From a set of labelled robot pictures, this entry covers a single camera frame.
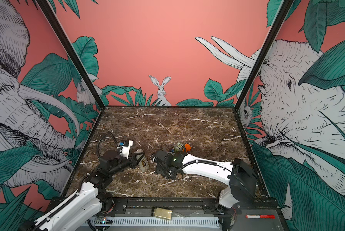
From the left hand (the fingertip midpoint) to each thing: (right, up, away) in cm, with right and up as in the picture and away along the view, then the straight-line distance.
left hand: (143, 152), depth 77 cm
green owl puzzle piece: (+20, -1, +18) cm, 27 cm away
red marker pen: (+66, -31, -7) cm, 73 cm away
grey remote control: (0, -7, +1) cm, 7 cm away
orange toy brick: (+26, -1, +19) cm, 32 cm away
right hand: (+8, -11, -2) cm, 14 cm away
